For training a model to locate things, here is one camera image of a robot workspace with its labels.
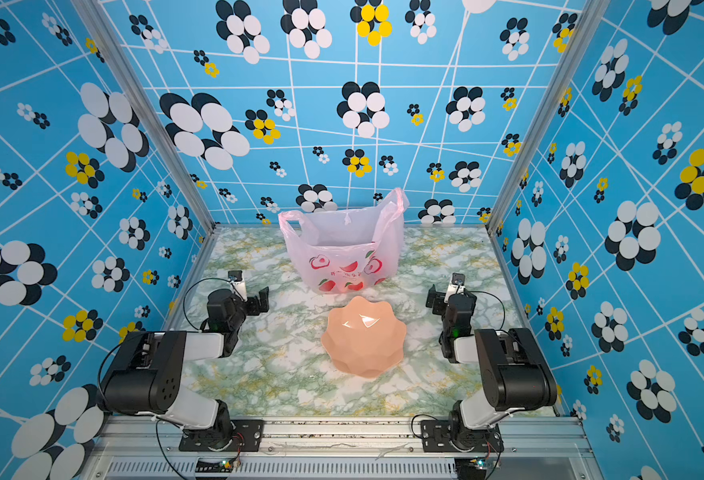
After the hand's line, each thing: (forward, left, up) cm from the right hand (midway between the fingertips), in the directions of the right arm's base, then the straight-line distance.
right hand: (453, 288), depth 93 cm
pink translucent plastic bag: (+1, +33, +17) cm, 37 cm away
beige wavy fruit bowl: (-14, +28, -6) cm, 32 cm away
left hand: (0, +63, +1) cm, 63 cm away
